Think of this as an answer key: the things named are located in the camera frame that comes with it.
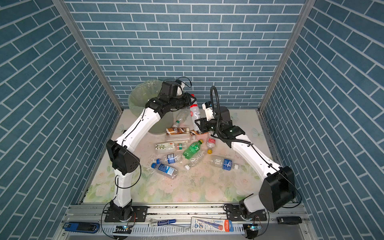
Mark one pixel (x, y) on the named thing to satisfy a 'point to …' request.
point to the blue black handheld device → (86, 227)
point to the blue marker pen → (164, 222)
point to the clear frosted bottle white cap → (179, 138)
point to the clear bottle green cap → (181, 116)
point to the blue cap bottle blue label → (165, 170)
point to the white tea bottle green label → (168, 146)
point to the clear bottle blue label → (226, 164)
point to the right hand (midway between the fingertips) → (196, 119)
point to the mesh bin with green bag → (139, 95)
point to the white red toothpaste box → (211, 224)
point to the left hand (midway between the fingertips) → (196, 99)
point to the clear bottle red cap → (194, 112)
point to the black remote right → (289, 220)
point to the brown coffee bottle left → (177, 130)
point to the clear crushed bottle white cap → (198, 155)
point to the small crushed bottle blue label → (172, 158)
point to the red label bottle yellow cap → (210, 143)
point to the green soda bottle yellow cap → (192, 149)
